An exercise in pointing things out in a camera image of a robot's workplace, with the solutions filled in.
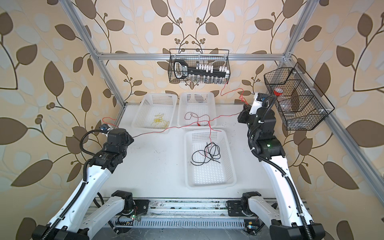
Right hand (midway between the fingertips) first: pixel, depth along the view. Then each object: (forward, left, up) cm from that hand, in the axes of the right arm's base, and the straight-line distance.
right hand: (247, 106), depth 67 cm
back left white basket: (+32, +55, -37) cm, 74 cm away
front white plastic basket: (-18, +15, -38) cm, 45 cm away
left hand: (-3, +61, -15) cm, 63 cm away
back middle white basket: (+34, +22, -37) cm, 55 cm away
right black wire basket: (+4, -29, -4) cm, 29 cm away
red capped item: (+15, -22, -4) cm, 27 cm away
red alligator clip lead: (+27, +18, -36) cm, 48 cm away
